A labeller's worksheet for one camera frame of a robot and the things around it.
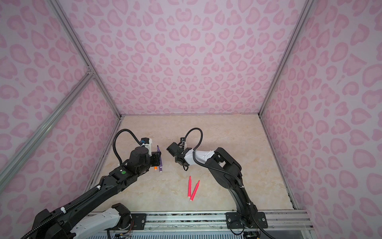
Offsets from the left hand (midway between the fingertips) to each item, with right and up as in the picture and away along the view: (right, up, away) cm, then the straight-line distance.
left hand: (161, 152), depth 81 cm
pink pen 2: (+18, -22, +1) cm, 28 cm away
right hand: (+10, -5, +18) cm, 21 cm away
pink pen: (+15, -20, +3) cm, 26 cm away
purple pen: (-3, -11, +11) cm, 16 cm away
